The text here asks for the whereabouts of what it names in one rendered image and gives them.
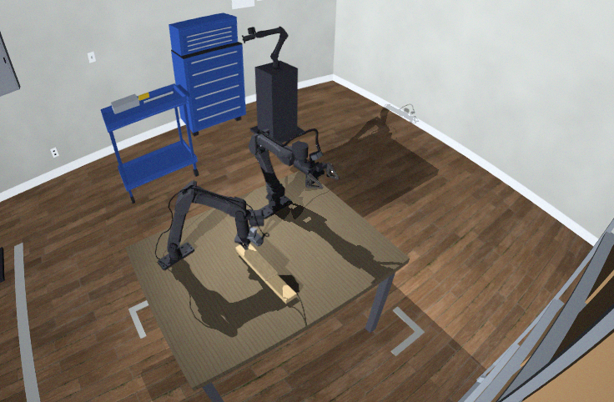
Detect light wooden slat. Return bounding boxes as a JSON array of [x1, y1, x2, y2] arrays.
[[236, 244, 278, 281]]

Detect pale yellow flat bar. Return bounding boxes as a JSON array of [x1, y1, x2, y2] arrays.
[[265, 274, 297, 304]]

